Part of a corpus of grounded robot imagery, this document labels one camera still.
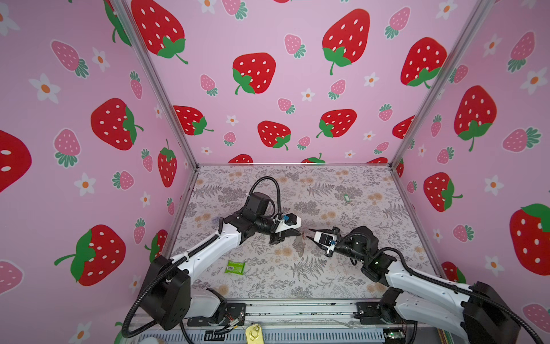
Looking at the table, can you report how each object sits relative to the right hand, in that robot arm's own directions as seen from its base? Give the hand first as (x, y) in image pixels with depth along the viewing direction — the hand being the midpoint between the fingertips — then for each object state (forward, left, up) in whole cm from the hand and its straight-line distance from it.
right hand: (309, 230), depth 74 cm
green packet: (-10, +28, -17) cm, 35 cm away
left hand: (0, +4, -1) cm, 4 cm away
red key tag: (-1, +2, -2) cm, 3 cm away
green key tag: (+31, -19, -19) cm, 41 cm away
